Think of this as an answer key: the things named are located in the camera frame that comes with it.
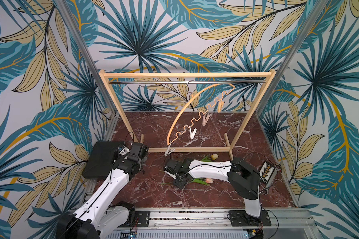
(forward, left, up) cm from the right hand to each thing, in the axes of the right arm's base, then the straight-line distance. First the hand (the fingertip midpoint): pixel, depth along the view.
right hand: (179, 180), depth 86 cm
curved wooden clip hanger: (+56, -33, +10) cm, 66 cm away
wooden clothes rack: (+58, +36, +34) cm, 76 cm away
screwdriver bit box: (+4, -52, +1) cm, 53 cm away
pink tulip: (-1, -13, +1) cm, 13 cm away
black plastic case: (+10, +45, +8) cm, 47 cm away
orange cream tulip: (+14, -20, +1) cm, 24 cm away
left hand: (+8, +21, +12) cm, 26 cm away
